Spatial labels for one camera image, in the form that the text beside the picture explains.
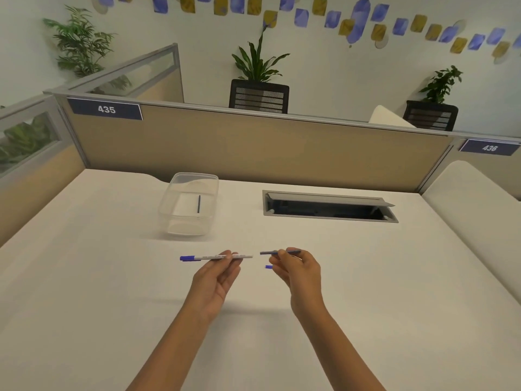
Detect person's right hand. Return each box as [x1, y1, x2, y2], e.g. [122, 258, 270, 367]
[269, 247, 326, 322]

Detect person's left hand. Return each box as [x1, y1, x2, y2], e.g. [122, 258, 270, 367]
[181, 250, 243, 322]

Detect white pen with blue cap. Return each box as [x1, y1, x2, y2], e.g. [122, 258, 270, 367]
[180, 253, 254, 262]

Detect clear plastic container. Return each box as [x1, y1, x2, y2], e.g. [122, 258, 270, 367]
[157, 172, 220, 237]

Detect person's left forearm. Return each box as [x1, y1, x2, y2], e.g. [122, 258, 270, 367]
[126, 305, 212, 391]

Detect person's right forearm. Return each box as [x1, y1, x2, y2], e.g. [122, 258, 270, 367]
[298, 306, 387, 391]

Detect long beige partition panel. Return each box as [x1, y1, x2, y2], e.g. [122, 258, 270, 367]
[42, 90, 463, 194]

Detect beige partition with glass strip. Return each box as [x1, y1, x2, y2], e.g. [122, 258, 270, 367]
[0, 93, 88, 247]

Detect grey-framed glass partition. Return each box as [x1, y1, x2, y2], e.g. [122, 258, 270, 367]
[67, 43, 185, 104]

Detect wide blue number sign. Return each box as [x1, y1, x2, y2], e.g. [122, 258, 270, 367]
[66, 97, 144, 122]

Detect broad-leaved green plant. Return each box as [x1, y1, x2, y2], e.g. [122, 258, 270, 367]
[231, 22, 290, 83]

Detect small blue number sign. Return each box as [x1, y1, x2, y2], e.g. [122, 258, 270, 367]
[459, 138, 521, 157]

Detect short beige partition panel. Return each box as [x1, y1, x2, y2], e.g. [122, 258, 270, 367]
[419, 134, 521, 200]

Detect green plant behind glass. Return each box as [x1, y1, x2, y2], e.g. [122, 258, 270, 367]
[0, 116, 58, 163]

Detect tall feathery green plant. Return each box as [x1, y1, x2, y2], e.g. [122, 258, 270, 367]
[42, 4, 117, 78]

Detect grey desk cable tray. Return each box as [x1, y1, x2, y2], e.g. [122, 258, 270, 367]
[262, 190, 399, 223]

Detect blue and yellow wall stickers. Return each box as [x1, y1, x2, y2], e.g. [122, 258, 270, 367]
[91, 0, 521, 66]

